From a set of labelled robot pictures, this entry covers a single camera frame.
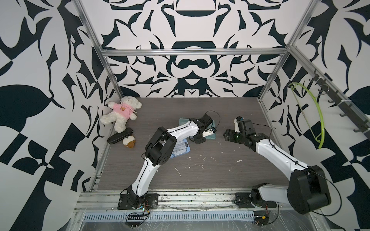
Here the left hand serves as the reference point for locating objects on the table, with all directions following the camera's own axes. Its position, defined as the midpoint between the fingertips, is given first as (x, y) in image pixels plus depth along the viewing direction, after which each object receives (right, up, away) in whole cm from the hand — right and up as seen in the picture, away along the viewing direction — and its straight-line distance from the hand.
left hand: (198, 133), depth 98 cm
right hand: (+18, +2, -9) cm, 20 cm away
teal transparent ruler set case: (+7, +6, -14) cm, 17 cm away
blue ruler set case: (-10, -7, -6) cm, 14 cm away
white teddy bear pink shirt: (-52, +14, +3) cm, 54 cm away
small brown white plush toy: (-44, -5, -4) cm, 45 cm away
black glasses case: (-51, -1, -4) cm, 51 cm away
